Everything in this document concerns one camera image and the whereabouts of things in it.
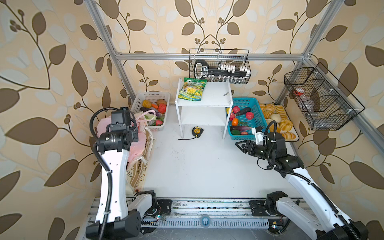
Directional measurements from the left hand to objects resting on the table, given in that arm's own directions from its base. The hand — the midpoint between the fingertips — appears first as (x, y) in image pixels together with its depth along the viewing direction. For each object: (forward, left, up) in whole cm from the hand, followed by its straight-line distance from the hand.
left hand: (125, 131), depth 67 cm
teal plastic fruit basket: (+29, -75, -26) cm, 85 cm away
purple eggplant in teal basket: (+23, -62, -27) cm, 72 cm away
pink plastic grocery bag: (-6, -6, -4) cm, 9 cm away
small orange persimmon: (+27, -58, -26) cm, 69 cm away
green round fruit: (+19, -58, -26) cm, 66 cm away
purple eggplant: (+41, +10, -29) cm, 51 cm away
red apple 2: (+34, -70, -26) cm, 82 cm away
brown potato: (+42, +8, -24) cm, 49 cm away
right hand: (+1, -55, -12) cm, 56 cm away
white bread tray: (+38, -92, -27) cm, 104 cm away
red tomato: (+37, -6, -23) cm, 44 cm away
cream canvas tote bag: (-12, -3, -17) cm, 21 cm away
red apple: (+40, -61, -26) cm, 77 cm away
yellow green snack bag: (+25, -29, +5) cm, 39 cm away
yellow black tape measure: (+20, -32, -29) cm, 47 cm away
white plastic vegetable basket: (+47, +13, -22) cm, 54 cm away
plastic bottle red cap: (+21, -91, 0) cm, 94 cm away
